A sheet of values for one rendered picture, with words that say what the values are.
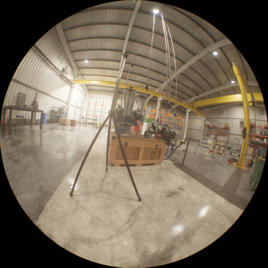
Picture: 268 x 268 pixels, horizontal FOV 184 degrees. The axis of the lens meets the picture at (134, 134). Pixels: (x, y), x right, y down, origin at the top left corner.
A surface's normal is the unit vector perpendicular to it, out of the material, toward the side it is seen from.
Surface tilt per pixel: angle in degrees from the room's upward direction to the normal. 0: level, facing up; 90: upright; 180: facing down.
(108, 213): 0
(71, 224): 0
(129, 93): 90
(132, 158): 90
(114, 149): 90
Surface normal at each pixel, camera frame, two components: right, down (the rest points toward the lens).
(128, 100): 0.20, 0.11
